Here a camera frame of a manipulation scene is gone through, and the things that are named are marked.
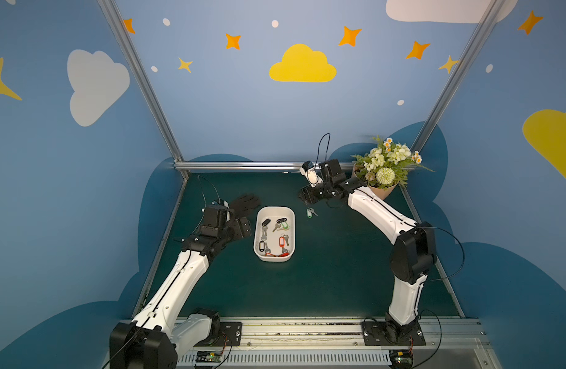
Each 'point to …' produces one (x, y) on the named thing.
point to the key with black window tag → (261, 246)
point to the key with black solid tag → (264, 228)
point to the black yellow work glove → (241, 207)
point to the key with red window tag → (282, 240)
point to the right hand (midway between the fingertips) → (306, 189)
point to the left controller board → (208, 357)
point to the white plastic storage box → (274, 233)
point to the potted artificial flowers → (386, 166)
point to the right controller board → (401, 359)
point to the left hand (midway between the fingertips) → (239, 223)
